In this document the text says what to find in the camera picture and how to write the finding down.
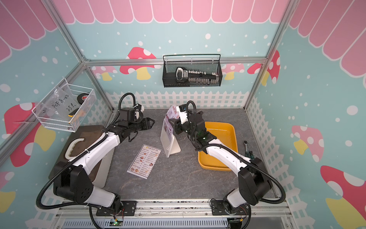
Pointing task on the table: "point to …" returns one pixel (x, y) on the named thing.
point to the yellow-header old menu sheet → (144, 161)
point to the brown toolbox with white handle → (76, 142)
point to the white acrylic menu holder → (169, 143)
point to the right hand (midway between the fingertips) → (171, 118)
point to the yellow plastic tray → (225, 133)
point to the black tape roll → (81, 98)
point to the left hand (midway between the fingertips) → (151, 123)
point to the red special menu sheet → (173, 112)
